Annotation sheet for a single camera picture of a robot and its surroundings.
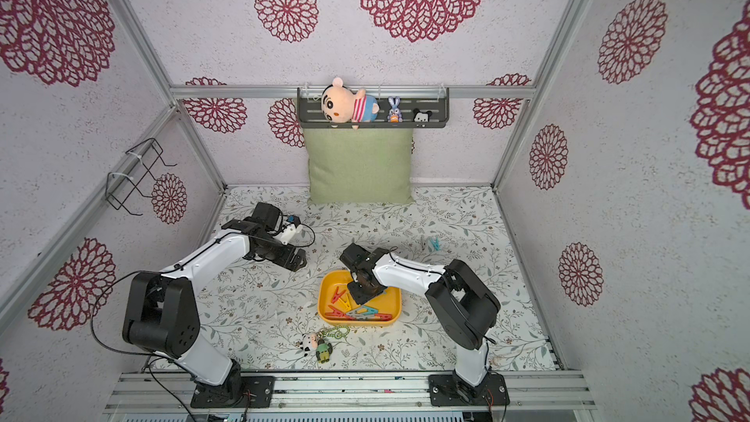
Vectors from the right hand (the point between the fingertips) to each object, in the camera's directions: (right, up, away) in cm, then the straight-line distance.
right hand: (359, 291), depth 90 cm
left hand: (-21, +10, +1) cm, 23 cm away
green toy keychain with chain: (-9, -13, -10) cm, 19 cm away
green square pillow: (-1, +40, +11) cm, 42 cm away
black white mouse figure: (+19, +55, +3) cm, 58 cm away
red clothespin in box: (-7, -1, 0) cm, 7 cm away
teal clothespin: (+27, +13, +13) cm, 32 cm away
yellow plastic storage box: (+8, -1, -7) cm, 10 cm away
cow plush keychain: (-13, -11, -10) cm, 20 cm away
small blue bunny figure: (+11, +54, 0) cm, 55 cm away
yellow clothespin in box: (-4, -3, -2) cm, 6 cm away
